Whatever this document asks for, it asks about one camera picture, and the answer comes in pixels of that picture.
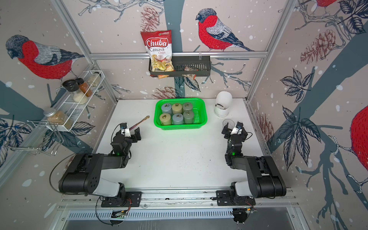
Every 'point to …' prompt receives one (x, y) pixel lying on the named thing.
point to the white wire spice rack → (72, 110)
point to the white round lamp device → (224, 100)
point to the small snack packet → (187, 68)
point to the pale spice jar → (95, 79)
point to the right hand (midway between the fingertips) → (234, 123)
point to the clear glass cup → (231, 124)
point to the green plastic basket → (199, 109)
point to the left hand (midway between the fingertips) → (133, 124)
